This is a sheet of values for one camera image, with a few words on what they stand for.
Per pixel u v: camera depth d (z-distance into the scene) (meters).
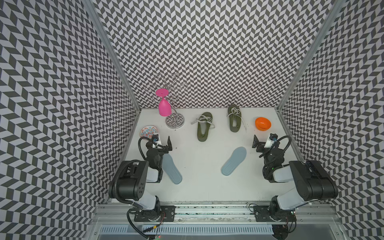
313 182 0.45
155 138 0.75
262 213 0.73
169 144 0.83
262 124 1.06
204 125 1.02
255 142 0.83
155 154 0.69
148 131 1.03
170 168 0.90
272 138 0.74
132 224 0.67
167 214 0.72
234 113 1.06
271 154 0.69
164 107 0.92
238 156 0.93
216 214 0.75
